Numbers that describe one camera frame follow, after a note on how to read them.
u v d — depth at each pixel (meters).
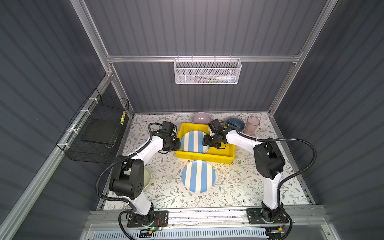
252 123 1.01
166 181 0.86
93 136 0.70
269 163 0.53
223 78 0.89
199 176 0.87
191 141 0.99
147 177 0.86
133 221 0.72
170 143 0.79
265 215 0.65
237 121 1.08
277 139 0.53
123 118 0.83
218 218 0.75
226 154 0.95
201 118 1.12
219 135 0.72
